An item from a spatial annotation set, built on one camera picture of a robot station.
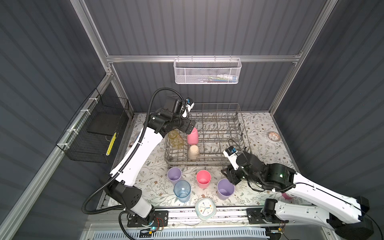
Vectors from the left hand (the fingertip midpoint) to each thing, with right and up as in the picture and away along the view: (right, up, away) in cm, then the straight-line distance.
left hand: (185, 118), depth 74 cm
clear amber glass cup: (-6, -12, +13) cm, 18 cm away
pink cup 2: (+3, -12, +19) cm, 23 cm away
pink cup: (+10, -35, +12) cm, 38 cm away
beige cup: (+4, -19, +10) cm, 22 cm away
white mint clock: (+10, -45, 0) cm, 46 cm away
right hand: (+19, -25, -6) cm, 32 cm away
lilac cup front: (+22, -39, +7) cm, 45 cm away
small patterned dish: (+61, -11, +31) cm, 69 cm away
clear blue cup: (-2, -40, +10) cm, 41 cm away
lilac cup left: (-7, -32, +12) cm, 35 cm away
